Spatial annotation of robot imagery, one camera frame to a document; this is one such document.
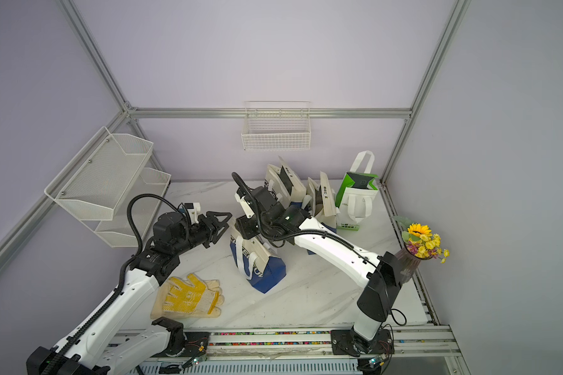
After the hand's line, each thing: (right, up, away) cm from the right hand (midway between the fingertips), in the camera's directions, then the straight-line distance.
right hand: (246, 225), depth 75 cm
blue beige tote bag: (+4, -11, -5) cm, 13 cm away
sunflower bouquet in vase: (+55, -6, -4) cm, 55 cm away
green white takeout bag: (+40, +11, +10) cm, 42 cm away
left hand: (-5, +1, -2) cm, 5 cm away
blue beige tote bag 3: (+25, +7, +1) cm, 26 cm away
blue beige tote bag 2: (+13, +14, +9) cm, 21 cm away
